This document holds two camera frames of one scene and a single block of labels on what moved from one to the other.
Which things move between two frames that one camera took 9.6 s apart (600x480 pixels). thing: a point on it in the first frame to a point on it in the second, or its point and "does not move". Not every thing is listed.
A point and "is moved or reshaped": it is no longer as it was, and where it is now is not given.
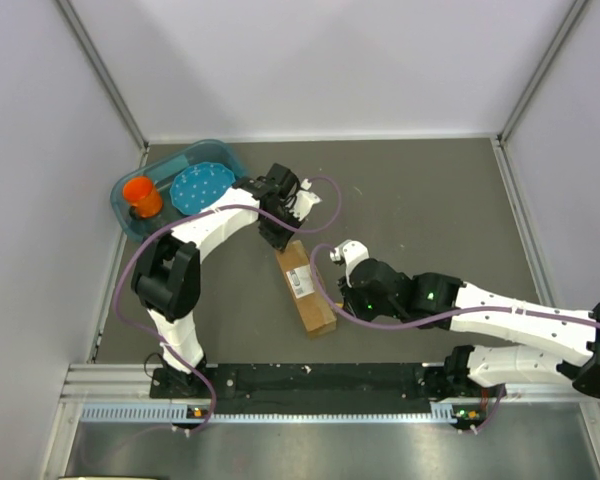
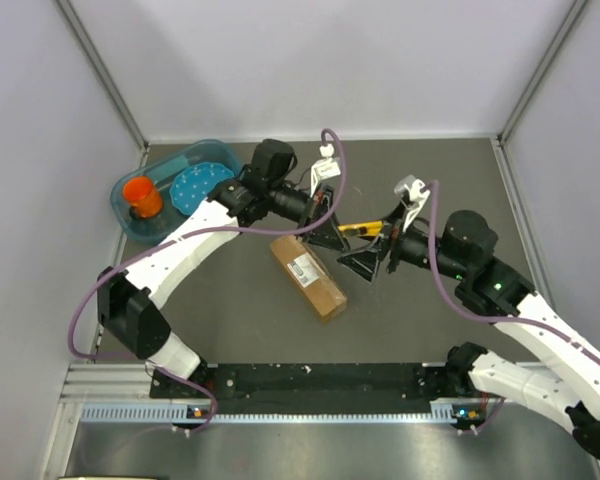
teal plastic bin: (163, 170) does not move
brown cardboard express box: (312, 305) is moved or reshaped
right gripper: (351, 304) to (364, 261)
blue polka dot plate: (194, 185) does not move
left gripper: (277, 241) to (326, 234)
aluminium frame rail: (105, 383) does not move
